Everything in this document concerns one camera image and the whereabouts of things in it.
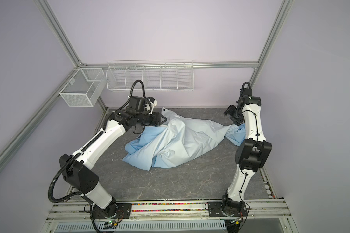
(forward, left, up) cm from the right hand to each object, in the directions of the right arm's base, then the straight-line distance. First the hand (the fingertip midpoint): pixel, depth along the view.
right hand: (230, 118), depth 87 cm
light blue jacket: (-13, +30, -4) cm, 33 cm away
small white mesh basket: (+22, +96, +7) cm, 99 cm away
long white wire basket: (+36, +35, +7) cm, 51 cm away
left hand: (-8, +39, +7) cm, 40 cm away
